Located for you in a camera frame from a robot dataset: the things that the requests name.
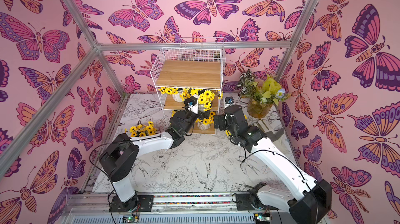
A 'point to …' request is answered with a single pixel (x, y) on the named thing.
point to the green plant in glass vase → (260, 95)
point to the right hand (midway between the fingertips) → (225, 113)
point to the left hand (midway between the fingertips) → (206, 99)
